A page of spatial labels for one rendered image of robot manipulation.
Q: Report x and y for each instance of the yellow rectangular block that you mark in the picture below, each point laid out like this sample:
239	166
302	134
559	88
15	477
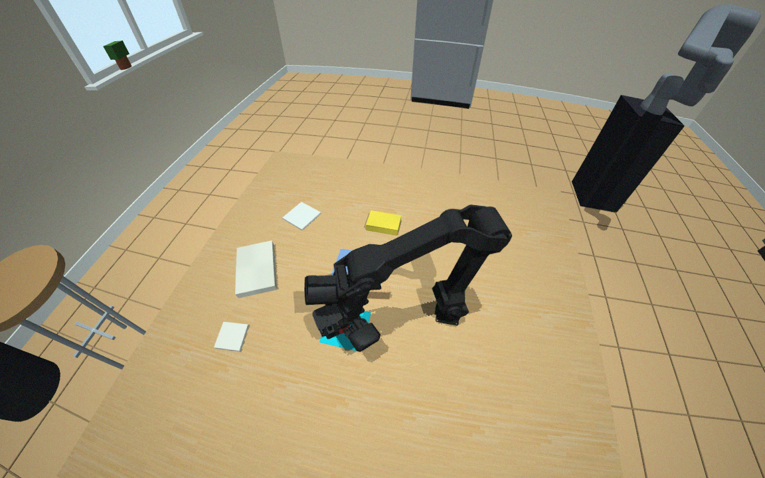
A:
382	222

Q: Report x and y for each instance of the brown wooden bar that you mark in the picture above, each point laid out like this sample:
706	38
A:
384	293

